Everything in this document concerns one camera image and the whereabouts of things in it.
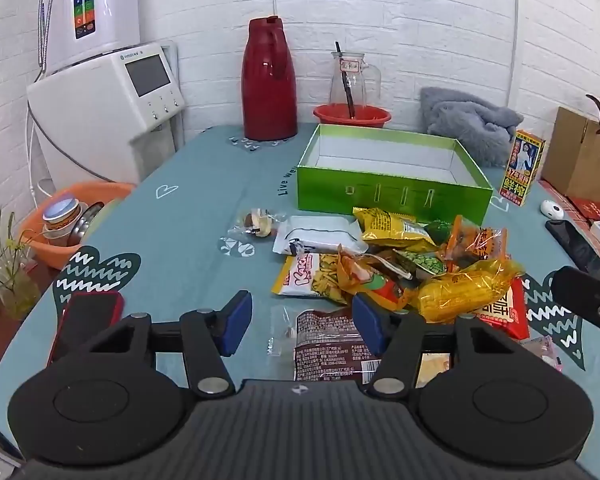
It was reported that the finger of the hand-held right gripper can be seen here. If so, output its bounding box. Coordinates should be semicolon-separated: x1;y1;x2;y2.
551;266;600;380

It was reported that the grey fluffy towel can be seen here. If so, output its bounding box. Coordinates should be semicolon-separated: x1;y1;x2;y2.
419;86;525;168

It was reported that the pink snack packet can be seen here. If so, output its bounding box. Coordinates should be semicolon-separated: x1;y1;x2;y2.
522;335;563;371

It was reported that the brown cardboard box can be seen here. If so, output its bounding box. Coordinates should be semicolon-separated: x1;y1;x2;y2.
540;106;600;203

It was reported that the clear glass pitcher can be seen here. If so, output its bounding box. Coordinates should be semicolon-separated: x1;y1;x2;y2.
328;51;382;111

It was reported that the teal printed tablecloth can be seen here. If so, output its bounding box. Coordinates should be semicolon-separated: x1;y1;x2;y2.
0;122;600;461

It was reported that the green pea snack packet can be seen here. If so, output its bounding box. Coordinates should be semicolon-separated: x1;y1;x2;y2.
392;247;448;278

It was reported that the colourful printed carton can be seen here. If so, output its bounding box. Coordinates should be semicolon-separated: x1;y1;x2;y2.
498;130;547;207

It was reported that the white snack packet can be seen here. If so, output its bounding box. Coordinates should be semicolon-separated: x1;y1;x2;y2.
272;216;370;256

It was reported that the steel bowl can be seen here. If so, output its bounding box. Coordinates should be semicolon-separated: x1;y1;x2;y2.
67;201;106;248

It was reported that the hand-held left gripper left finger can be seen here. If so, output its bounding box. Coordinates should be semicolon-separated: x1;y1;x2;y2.
82;290;254;397

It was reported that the orange snack packet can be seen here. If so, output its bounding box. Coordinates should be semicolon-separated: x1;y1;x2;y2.
440;215;508;273

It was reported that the red patterned cloth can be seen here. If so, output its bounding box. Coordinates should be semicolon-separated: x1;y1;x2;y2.
562;195;600;223

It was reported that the pale yellow snack packet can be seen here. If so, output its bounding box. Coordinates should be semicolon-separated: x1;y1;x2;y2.
415;352;453;388

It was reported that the orange sausage packet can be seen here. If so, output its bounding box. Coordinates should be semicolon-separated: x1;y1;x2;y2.
336;244;421;311

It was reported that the black stirring stick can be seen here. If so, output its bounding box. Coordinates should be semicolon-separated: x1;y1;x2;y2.
335;41;356;120

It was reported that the green potted plant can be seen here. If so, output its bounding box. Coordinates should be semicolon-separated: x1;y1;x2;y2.
0;210;41;321

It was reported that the white appliance with screen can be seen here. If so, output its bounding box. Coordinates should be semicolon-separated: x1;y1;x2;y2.
26;41;187;188

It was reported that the clear bag with pastry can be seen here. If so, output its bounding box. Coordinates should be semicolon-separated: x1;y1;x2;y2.
229;207;287;239

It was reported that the yellow white cracker packet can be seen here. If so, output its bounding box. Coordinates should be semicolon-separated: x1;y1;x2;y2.
271;252;361;306

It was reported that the small clear packet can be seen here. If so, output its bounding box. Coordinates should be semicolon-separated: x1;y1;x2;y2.
267;305;301;356

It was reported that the red thermos jug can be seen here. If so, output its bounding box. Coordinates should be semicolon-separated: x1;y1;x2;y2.
241;16;299;141

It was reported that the grey flexible metal hose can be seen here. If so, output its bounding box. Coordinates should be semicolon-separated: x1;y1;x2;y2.
36;0;61;78

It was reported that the red snack packet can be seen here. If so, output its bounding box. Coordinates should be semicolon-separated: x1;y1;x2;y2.
472;277;531;341

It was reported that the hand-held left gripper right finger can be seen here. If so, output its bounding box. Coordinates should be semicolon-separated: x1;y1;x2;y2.
352;294;518;397

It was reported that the white wall water purifier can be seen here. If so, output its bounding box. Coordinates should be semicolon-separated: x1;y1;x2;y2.
42;0;141;73

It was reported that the maroon snack packet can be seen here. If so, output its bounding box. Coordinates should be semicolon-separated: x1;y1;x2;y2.
294;308;383;383

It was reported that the green plum snack packet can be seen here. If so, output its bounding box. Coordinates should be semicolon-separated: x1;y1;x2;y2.
425;219;453;243

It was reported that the orange plastic basin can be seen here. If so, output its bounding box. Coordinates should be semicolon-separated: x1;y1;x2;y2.
17;182;137;271

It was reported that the red smartphone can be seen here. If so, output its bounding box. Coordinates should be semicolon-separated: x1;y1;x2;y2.
47;290;126;363

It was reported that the clear corn cob packet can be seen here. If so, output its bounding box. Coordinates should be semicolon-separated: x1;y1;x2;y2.
417;257;526;323

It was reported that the green cardboard box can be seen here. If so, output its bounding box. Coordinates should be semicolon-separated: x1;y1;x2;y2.
296;123;494;226

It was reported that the white blue bowl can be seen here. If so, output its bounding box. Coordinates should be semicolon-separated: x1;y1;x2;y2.
42;196;83;236

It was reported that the red plastic basin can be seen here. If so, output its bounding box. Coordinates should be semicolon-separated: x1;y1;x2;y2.
313;103;392;130

